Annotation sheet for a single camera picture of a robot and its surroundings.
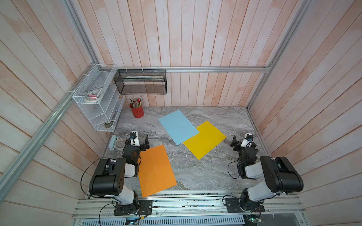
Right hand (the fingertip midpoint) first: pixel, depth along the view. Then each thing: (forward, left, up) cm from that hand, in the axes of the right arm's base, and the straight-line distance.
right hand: (242, 136), depth 90 cm
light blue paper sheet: (+14, +42, -10) cm, 45 cm away
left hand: (-1, +66, 0) cm, 66 cm away
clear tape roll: (-2, +83, -8) cm, 84 cm away
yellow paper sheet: (+1, +23, -11) cm, 26 cm away
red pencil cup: (+23, +74, -1) cm, 78 cm away
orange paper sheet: (-22, +55, -10) cm, 60 cm away
